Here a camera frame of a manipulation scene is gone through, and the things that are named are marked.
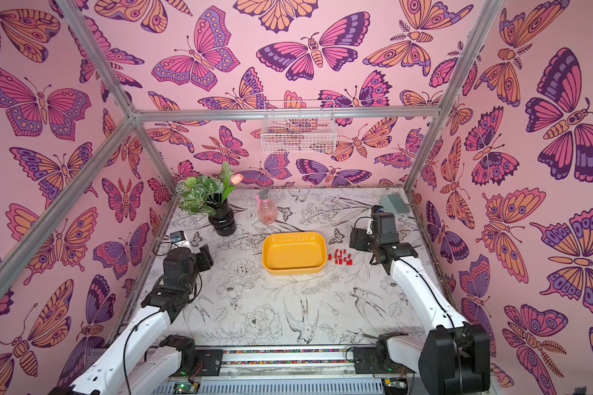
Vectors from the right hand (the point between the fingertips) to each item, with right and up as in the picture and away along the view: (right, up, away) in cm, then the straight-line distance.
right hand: (358, 234), depth 85 cm
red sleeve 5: (-4, -11, +11) cm, 16 cm away
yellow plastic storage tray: (-23, -8, +10) cm, 26 cm away
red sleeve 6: (-1, -9, +13) cm, 16 cm away
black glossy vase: (-51, +4, +13) cm, 52 cm away
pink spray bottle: (-35, +9, +26) cm, 44 cm away
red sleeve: (-9, -10, +10) cm, 16 cm away
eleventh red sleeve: (-1, -12, +10) cm, 16 cm away
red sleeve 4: (-6, -12, +11) cm, 17 cm away
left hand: (-53, -3, -2) cm, 54 cm away
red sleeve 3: (-4, -8, +13) cm, 16 cm away
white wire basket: (-21, +40, +21) cm, 50 cm away
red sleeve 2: (-6, -9, +13) cm, 17 cm away
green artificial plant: (-54, +14, -1) cm, 56 cm away
